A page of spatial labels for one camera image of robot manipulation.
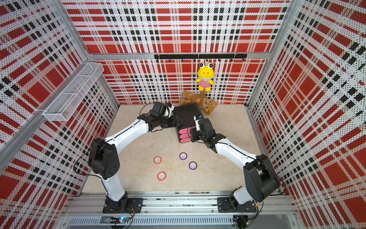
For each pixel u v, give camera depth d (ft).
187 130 2.82
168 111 2.40
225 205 2.41
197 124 2.27
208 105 3.64
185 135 2.99
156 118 2.26
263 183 1.40
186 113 2.85
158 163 2.93
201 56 2.90
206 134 2.17
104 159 1.55
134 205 2.42
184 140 3.12
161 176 2.76
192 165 2.88
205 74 3.03
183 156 2.99
